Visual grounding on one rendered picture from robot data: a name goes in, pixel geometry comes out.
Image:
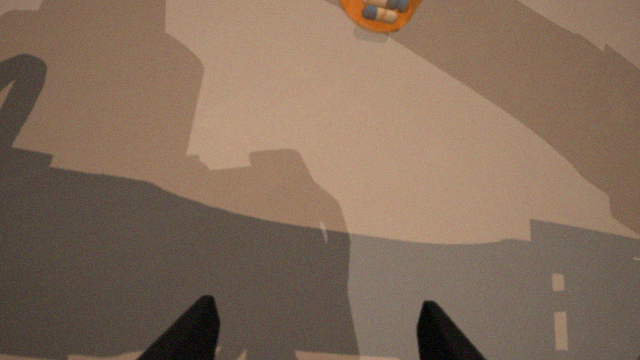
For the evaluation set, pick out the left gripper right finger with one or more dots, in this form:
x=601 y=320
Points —
x=440 y=339

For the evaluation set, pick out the orange pill bottle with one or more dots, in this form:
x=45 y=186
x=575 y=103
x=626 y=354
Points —
x=379 y=16

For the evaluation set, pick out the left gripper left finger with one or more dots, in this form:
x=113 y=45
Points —
x=193 y=336

